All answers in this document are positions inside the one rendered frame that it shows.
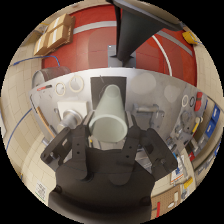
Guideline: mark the wooden pallet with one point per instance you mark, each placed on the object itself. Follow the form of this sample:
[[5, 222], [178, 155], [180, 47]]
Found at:
[[72, 26]]

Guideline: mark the grey V-band clamp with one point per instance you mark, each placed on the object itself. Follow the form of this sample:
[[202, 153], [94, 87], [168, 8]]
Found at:
[[185, 117]]

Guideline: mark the red pegboard tool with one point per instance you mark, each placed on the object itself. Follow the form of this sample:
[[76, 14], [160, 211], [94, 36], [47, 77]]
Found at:
[[158, 209]]

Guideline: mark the grey toggle hold-down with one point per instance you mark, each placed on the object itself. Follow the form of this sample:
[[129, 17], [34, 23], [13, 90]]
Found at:
[[149, 109]]

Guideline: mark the brown metal drum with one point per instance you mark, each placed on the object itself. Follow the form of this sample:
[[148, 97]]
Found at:
[[54, 72]]

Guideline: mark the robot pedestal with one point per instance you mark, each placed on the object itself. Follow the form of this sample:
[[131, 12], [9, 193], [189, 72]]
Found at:
[[133, 34]]

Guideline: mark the red and black screwdriver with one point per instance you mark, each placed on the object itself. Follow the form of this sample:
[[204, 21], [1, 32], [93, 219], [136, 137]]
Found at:
[[43, 88]]

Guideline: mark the grey shelf unit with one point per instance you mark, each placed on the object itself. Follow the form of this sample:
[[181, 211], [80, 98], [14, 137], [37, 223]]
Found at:
[[207, 159]]

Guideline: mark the white notice sheet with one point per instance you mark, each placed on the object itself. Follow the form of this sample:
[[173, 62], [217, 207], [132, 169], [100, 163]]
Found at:
[[41, 191]]

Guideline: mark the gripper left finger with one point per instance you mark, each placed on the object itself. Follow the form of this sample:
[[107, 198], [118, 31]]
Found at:
[[79, 146]]

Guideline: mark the brown pegboard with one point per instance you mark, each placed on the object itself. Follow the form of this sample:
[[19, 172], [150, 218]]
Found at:
[[165, 199]]

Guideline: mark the grey storage bin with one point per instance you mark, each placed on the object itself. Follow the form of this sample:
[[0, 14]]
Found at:
[[196, 148], [202, 140]]

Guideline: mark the silver metal cap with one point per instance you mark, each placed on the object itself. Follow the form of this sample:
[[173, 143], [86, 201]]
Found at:
[[69, 118]]

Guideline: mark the white round disc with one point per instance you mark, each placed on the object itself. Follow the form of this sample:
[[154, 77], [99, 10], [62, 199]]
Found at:
[[171, 205]]

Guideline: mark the yellow small case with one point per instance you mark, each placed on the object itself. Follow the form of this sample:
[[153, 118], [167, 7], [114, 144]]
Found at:
[[188, 182]]

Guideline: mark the pale green glass tube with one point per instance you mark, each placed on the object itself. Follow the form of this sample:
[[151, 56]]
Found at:
[[107, 103]]

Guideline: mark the grey hanging tool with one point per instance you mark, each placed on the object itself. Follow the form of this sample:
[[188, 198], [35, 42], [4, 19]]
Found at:
[[183, 193]]

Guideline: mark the brown cardboard box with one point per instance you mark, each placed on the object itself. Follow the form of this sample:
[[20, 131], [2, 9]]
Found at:
[[42, 44], [58, 36], [59, 21]]

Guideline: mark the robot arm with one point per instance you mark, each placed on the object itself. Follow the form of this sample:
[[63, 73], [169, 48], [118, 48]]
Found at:
[[151, 15]]

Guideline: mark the blue storage bin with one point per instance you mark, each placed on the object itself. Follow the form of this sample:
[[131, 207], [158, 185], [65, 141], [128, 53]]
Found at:
[[210, 129], [215, 112]]

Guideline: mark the white block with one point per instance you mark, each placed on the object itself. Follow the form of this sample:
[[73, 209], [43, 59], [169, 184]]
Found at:
[[73, 104]]

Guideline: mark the yellow bucket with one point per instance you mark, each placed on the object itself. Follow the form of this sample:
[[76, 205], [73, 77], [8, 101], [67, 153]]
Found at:
[[188, 37]]

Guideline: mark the black mat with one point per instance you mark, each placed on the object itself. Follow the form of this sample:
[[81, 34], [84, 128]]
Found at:
[[96, 86]]

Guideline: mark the red storage bin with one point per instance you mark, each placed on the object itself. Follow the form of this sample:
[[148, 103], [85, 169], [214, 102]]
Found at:
[[191, 156]]

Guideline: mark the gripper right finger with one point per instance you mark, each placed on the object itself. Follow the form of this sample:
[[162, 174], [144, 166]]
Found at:
[[132, 146]]

